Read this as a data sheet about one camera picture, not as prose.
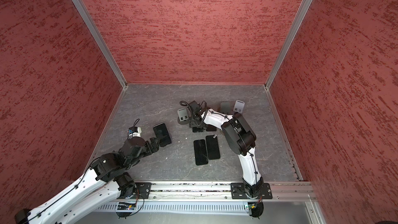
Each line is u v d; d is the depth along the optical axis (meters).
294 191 0.76
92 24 0.86
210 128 0.96
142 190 0.75
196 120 0.72
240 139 0.53
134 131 0.67
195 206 0.71
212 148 0.91
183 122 0.98
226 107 1.01
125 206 0.73
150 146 0.68
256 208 0.71
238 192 0.74
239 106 0.99
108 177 0.50
